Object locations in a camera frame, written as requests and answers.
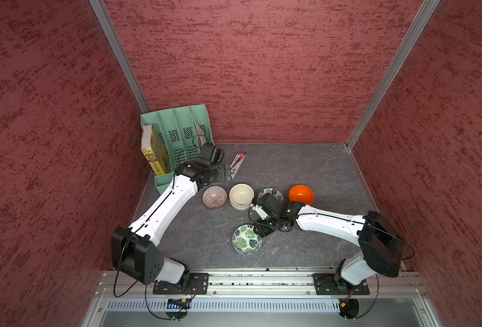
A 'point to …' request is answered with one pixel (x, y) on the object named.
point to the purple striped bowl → (214, 197)
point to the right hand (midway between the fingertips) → (259, 232)
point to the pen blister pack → (235, 163)
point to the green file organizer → (184, 131)
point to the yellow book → (153, 146)
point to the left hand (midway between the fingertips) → (216, 176)
